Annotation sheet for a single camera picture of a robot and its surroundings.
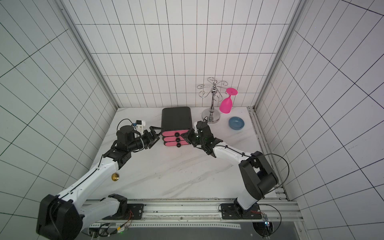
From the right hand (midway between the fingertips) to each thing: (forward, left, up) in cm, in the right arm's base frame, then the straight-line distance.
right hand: (174, 136), depth 83 cm
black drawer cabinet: (+14, +1, -1) cm, 14 cm away
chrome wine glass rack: (+31, -23, -15) cm, 42 cm away
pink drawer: (+3, +2, -7) cm, 8 cm away
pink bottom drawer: (+3, -1, -13) cm, 13 cm away
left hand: (-3, +6, +5) cm, 8 cm away
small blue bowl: (+24, -40, -15) cm, 50 cm away
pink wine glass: (+27, -31, 0) cm, 41 cm away
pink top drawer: (+3, -1, -1) cm, 3 cm away
